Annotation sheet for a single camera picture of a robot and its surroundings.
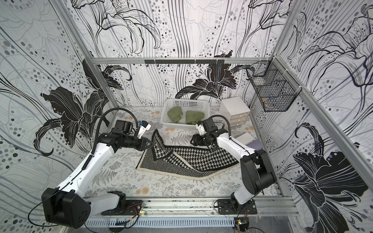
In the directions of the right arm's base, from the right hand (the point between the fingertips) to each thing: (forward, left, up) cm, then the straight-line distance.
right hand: (196, 140), depth 89 cm
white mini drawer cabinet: (+21, -27, +4) cm, 35 cm away
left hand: (-10, +23, +9) cm, 26 cm away
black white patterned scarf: (-10, +4, -7) cm, 13 cm away
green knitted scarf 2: (+24, +15, -1) cm, 28 cm away
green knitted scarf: (+19, +2, -1) cm, 20 cm away
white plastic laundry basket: (+25, +8, -4) cm, 27 cm away
